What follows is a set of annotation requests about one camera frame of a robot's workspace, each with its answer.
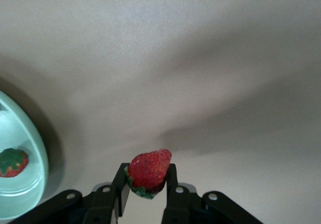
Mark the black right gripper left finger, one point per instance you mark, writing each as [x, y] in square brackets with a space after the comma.
[107, 204]

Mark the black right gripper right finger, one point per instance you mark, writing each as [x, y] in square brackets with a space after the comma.
[176, 204]

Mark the light green round plate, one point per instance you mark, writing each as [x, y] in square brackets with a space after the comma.
[22, 196]

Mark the red strawberry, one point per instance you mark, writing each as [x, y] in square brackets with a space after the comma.
[15, 170]
[150, 168]

